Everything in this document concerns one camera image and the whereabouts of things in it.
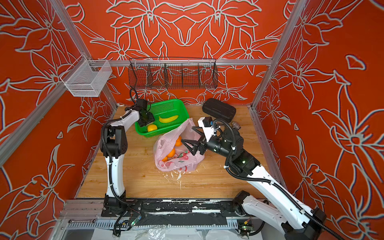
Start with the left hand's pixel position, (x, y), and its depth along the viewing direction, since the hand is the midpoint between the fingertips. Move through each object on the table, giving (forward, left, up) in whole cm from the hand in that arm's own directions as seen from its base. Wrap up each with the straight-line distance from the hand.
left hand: (149, 119), depth 106 cm
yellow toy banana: (+2, -14, -2) cm, 14 cm away
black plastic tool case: (+12, -51, +1) cm, 53 cm away
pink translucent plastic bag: (-34, -28, +7) cm, 44 cm away
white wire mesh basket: (+9, +36, +27) cm, 46 cm away
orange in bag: (-31, -17, +3) cm, 36 cm away
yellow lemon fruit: (-9, -4, +2) cm, 11 cm away
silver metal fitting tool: (-2, -62, -1) cm, 63 cm away
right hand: (-33, -30, +30) cm, 54 cm away
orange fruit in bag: (-26, -20, -1) cm, 33 cm away
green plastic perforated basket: (+11, -9, 0) cm, 14 cm away
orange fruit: (-21, -24, +3) cm, 32 cm away
